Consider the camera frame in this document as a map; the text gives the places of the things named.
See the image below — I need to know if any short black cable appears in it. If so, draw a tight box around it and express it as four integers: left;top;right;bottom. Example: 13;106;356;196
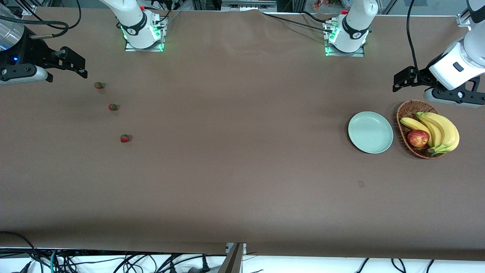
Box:
301;11;330;22

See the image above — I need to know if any long black cable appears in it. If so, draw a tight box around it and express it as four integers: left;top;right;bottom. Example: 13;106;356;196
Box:
261;13;334;34

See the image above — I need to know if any brown table cover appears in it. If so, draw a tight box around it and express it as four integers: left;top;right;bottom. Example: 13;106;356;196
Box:
0;7;485;261

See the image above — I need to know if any red apple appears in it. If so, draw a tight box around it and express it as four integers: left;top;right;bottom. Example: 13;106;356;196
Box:
407;129;430;148

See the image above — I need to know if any brown wicker basket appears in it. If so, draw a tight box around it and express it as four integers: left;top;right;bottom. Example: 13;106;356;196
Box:
396;100;449;159

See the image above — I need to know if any light green round plate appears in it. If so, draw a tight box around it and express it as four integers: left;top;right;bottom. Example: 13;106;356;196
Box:
348;111;394;154

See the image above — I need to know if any aluminium profile bar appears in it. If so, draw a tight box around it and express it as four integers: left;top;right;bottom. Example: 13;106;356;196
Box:
218;243;247;273

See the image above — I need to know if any black looped cable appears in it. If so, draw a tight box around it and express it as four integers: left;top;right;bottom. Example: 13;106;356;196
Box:
0;231;44;273

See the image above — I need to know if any yellow banana bunch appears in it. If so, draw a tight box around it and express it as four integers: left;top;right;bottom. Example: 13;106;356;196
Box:
400;111;460;156

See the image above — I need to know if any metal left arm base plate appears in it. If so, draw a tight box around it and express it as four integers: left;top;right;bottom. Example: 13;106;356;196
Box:
324;21;365;58

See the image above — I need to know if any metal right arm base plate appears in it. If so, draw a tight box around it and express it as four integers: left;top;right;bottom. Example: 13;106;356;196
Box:
125;17;165;52

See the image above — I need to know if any grey metal box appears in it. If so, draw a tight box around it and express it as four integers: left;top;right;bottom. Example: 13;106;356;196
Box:
221;0;277;12

